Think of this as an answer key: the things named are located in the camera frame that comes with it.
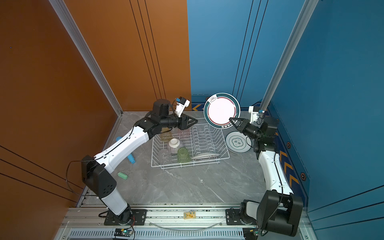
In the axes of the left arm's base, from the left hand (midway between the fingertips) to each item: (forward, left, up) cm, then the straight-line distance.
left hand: (196, 119), depth 74 cm
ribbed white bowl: (+1, +15, -26) cm, 30 cm away
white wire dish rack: (+6, -3, -31) cm, 32 cm away
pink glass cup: (+10, +8, -25) cm, 28 cm away
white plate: (-11, -5, -18) cm, 22 cm away
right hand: (0, -16, 0) cm, 16 cm away
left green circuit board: (-44, +35, -33) cm, 65 cm away
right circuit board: (-44, -26, -32) cm, 60 cm away
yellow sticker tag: (-36, +3, -31) cm, 48 cm away
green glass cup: (-8, +8, -22) cm, 25 cm away
